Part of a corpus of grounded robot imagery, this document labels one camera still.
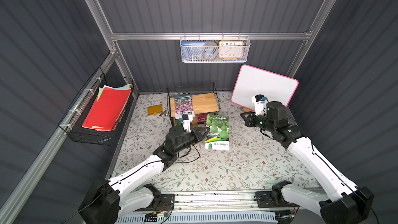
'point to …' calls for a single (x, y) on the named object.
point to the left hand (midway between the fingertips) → (209, 129)
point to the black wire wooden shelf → (201, 103)
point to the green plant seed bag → (217, 138)
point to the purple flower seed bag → (183, 105)
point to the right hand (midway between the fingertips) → (246, 113)
